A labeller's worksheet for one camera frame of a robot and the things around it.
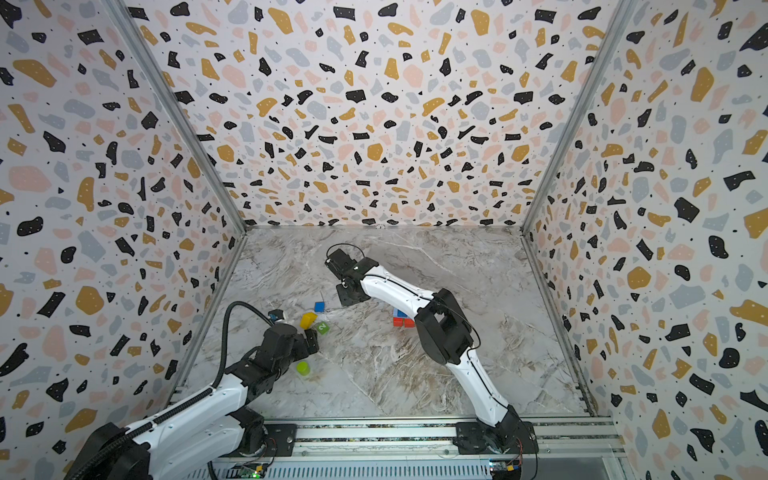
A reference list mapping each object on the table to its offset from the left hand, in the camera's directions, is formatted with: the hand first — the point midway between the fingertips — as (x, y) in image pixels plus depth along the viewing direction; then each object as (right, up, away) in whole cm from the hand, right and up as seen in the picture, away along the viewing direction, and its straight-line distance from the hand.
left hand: (304, 333), depth 87 cm
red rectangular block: (+27, +2, +7) cm, 28 cm away
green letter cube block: (+4, 0, +6) cm, 7 cm away
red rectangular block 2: (+31, +1, +8) cm, 32 cm away
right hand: (+11, +12, +6) cm, 17 cm away
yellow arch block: (-2, +2, +8) cm, 9 cm away
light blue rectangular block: (+28, +5, +4) cm, 28 cm away
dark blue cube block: (+1, +5, +12) cm, 13 cm away
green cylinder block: (+1, -8, -5) cm, 10 cm away
